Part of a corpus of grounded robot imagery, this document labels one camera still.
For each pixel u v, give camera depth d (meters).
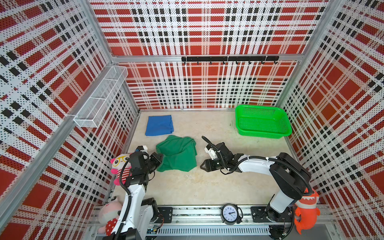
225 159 0.70
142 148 0.77
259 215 0.73
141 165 0.64
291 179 0.46
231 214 0.72
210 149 0.81
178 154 0.91
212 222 0.73
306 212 0.71
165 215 0.73
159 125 1.11
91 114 0.91
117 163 0.84
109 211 0.69
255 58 0.90
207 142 0.71
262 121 1.14
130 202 0.49
